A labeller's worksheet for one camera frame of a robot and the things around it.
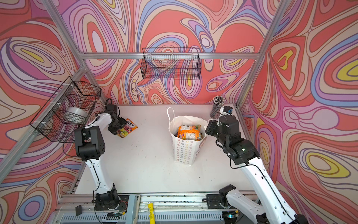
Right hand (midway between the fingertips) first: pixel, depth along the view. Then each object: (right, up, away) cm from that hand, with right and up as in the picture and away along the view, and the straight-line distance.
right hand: (210, 125), depth 69 cm
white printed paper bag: (-12, -15, +7) cm, 20 cm away
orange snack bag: (-8, -5, +9) cm, 13 cm away
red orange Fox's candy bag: (-54, -4, +32) cm, 63 cm away
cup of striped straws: (+13, +15, +29) cm, 35 cm away
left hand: (-57, -2, +33) cm, 66 cm away
